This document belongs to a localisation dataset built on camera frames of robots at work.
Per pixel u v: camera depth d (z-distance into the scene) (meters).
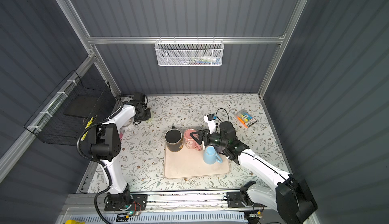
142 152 0.91
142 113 0.82
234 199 0.73
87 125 0.69
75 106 0.75
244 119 1.05
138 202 0.72
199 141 0.69
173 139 0.85
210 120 0.70
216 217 0.71
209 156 0.80
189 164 0.86
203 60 0.92
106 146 0.53
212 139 0.68
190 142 0.85
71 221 0.62
